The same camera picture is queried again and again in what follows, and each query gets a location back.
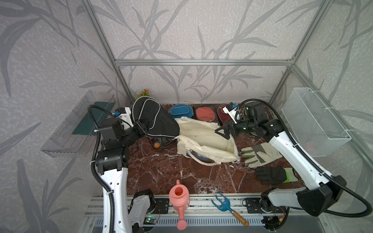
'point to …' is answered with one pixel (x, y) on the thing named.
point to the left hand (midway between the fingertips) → (150, 121)
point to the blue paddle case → (178, 110)
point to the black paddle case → (154, 118)
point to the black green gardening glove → (275, 175)
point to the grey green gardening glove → (260, 154)
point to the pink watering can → (179, 199)
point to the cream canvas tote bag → (197, 141)
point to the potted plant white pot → (144, 93)
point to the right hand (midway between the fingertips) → (220, 125)
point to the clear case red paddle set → (208, 112)
